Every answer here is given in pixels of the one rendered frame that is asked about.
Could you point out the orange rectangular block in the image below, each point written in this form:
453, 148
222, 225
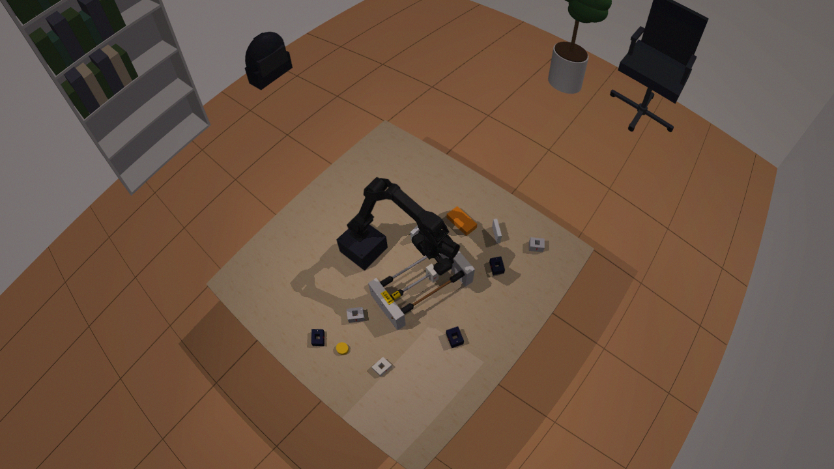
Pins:
461, 220

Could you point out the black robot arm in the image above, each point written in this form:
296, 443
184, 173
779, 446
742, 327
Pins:
429, 223

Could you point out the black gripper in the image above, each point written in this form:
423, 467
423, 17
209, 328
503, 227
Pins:
443, 265

